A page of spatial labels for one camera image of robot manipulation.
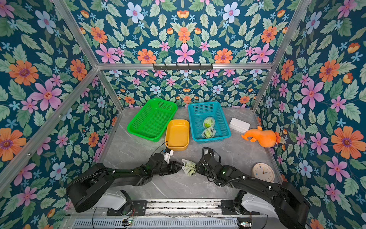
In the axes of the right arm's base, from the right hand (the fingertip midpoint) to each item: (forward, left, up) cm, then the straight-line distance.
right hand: (197, 165), depth 82 cm
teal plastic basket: (+47, +1, -4) cm, 47 cm away
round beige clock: (-1, -40, -5) cm, 40 cm away
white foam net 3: (-2, +8, +3) cm, 9 cm away
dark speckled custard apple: (-2, +4, 0) cm, 5 cm away
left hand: (-1, +8, -1) cm, 8 cm away
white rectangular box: (+33, -30, -3) cm, 44 cm away
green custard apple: (+23, -7, +1) cm, 24 cm away
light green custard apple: (+31, -6, 0) cm, 31 cm away
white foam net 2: (+23, -7, +1) cm, 24 cm away
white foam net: (+32, -7, +1) cm, 33 cm away
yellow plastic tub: (+26, +16, -7) cm, 31 cm away
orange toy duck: (+19, -44, +1) cm, 48 cm away
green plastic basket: (+34, +37, -4) cm, 51 cm away
